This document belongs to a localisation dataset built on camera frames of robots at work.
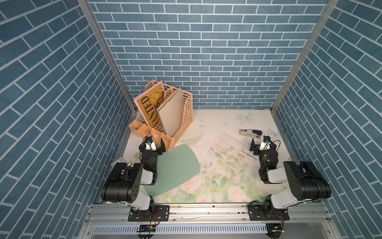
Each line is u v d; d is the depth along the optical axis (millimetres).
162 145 836
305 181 458
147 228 708
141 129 994
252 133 1019
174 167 894
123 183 452
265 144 755
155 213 726
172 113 940
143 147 801
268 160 689
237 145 1008
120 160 906
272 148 830
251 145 845
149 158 669
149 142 748
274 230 705
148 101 926
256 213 738
